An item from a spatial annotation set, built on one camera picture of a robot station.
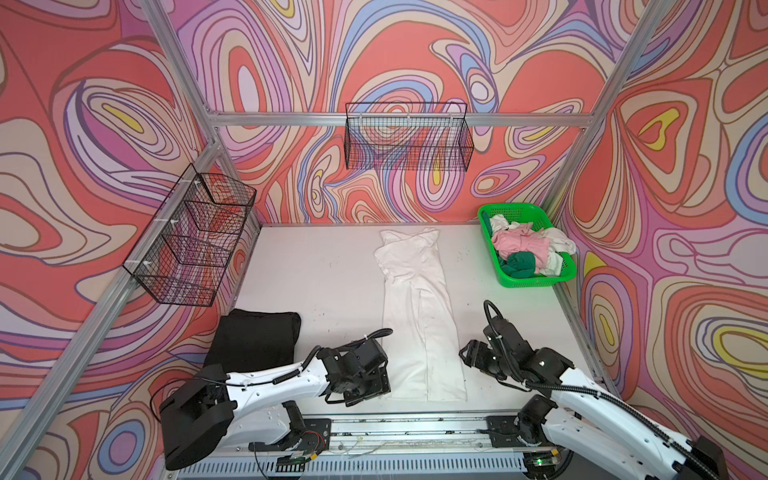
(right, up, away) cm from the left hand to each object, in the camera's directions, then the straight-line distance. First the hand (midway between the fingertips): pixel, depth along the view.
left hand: (389, 394), depth 78 cm
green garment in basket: (+43, +34, +20) cm, 59 cm away
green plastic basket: (+55, +53, +37) cm, 85 cm away
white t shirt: (+10, +14, +13) cm, 21 cm away
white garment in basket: (+59, +42, +24) cm, 76 cm away
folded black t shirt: (-42, +12, +8) cm, 45 cm away
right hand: (+23, +7, +2) cm, 24 cm away
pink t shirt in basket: (+49, +43, +29) cm, 71 cm away
